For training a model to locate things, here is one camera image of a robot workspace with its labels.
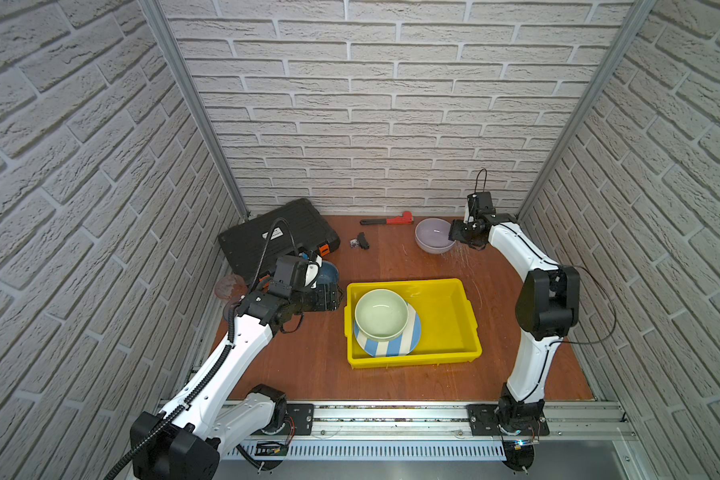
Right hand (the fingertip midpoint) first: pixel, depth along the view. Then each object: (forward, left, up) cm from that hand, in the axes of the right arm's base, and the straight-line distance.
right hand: (458, 229), depth 97 cm
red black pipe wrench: (+19, +13, -13) cm, 27 cm away
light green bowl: (-24, +28, -9) cm, 38 cm away
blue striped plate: (-34, +24, -9) cm, 43 cm away
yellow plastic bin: (-26, +8, -12) cm, 30 cm away
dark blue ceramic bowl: (-6, +45, -12) cm, 47 cm away
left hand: (-22, +42, +5) cm, 47 cm away
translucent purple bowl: (+7, +5, -11) cm, 14 cm away
